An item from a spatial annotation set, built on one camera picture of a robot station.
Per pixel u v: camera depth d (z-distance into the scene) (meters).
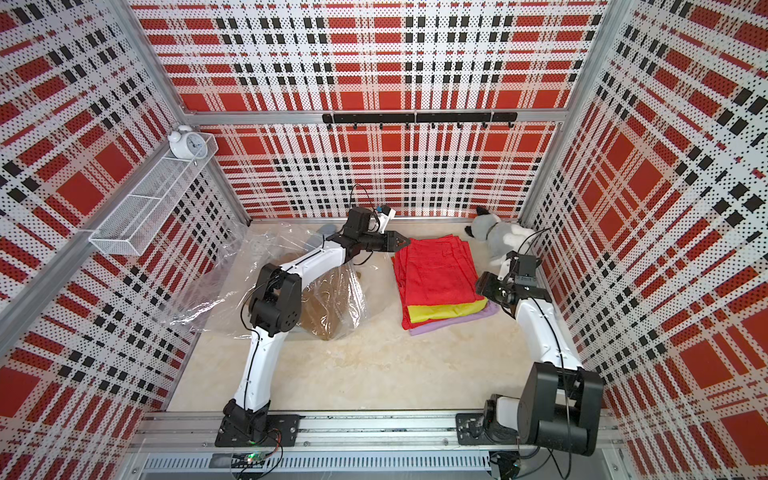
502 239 1.02
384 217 0.90
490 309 0.93
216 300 1.01
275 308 0.60
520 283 0.66
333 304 0.82
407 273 0.92
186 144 0.80
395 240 0.89
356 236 0.82
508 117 0.88
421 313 0.87
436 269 0.93
